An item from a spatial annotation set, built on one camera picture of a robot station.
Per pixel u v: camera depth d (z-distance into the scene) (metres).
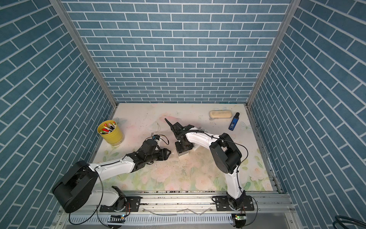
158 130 1.05
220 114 1.12
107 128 0.91
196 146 0.93
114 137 0.87
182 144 0.79
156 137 0.80
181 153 0.85
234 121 1.05
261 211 0.72
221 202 0.74
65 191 0.43
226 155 0.51
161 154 0.77
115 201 0.62
